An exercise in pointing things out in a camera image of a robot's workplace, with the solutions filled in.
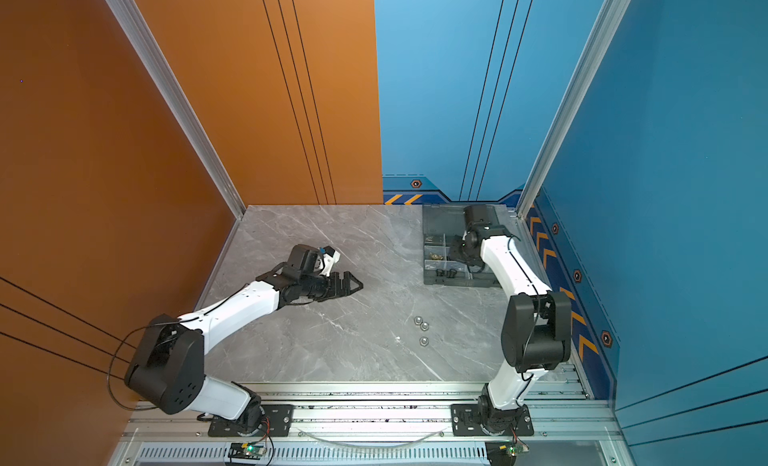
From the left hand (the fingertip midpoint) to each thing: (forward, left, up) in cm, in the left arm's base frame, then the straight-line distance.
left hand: (355, 284), depth 86 cm
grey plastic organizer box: (+39, -30, -16) cm, 52 cm away
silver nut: (-6, -19, -10) cm, 22 cm away
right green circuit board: (-38, -40, -11) cm, 56 cm away
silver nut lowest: (-13, -20, -10) cm, 26 cm away
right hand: (+10, -31, +1) cm, 33 cm away
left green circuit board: (-39, +23, -12) cm, 47 cm away
